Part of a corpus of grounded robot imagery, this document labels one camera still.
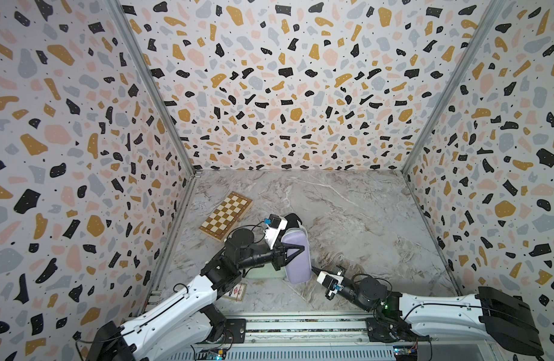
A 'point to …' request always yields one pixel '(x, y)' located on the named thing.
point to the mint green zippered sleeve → (267, 271)
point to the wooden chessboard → (220, 224)
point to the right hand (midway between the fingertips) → (315, 267)
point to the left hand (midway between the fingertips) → (302, 245)
